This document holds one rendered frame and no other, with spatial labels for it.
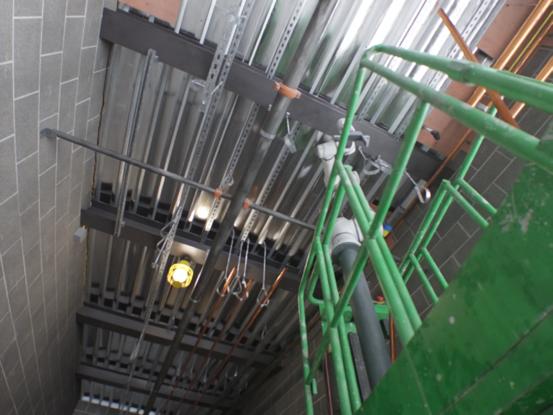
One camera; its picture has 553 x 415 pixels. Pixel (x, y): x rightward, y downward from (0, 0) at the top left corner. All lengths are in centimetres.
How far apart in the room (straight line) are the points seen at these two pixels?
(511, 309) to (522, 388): 10
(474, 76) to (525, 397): 58
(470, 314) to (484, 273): 7
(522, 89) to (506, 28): 245
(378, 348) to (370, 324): 12
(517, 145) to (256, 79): 201
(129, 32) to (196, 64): 51
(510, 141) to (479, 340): 30
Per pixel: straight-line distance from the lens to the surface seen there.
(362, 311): 150
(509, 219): 51
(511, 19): 309
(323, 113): 242
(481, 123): 59
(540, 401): 56
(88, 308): 492
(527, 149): 51
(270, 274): 335
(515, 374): 51
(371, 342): 142
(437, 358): 64
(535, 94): 62
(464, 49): 178
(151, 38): 247
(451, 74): 83
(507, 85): 68
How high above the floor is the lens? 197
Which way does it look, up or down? 57 degrees up
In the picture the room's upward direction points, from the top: straight up
